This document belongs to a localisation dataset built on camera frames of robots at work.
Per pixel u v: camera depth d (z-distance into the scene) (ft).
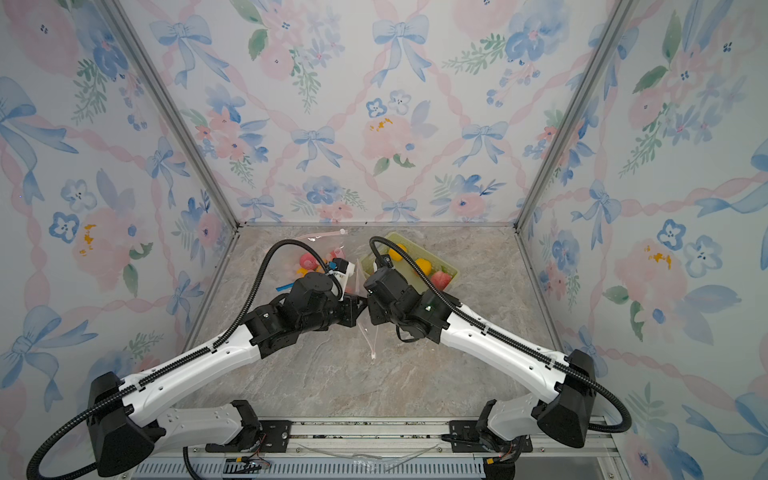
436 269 3.37
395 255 1.62
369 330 2.30
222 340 1.54
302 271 3.17
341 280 2.10
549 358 1.36
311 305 1.76
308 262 3.12
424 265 3.37
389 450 2.41
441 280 3.20
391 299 1.70
